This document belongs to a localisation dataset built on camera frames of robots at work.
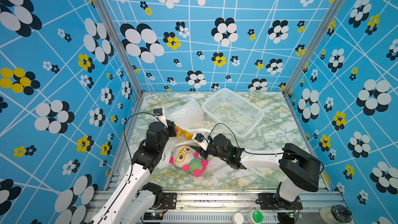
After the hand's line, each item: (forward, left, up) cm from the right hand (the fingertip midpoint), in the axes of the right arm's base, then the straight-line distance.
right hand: (193, 142), depth 79 cm
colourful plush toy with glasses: (-6, +4, -7) cm, 10 cm away
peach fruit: (+11, +10, -8) cm, 18 cm away
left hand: (+7, +11, +11) cm, 17 cm away
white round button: (-31, -20, -6) cm, 38 cm away
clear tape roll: (-30, -59, -5) cm, 66 cm away
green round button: (-31, -27, -4) cm, 41 cm away
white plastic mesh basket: (+29, -28, -14) cm, 42 cm away
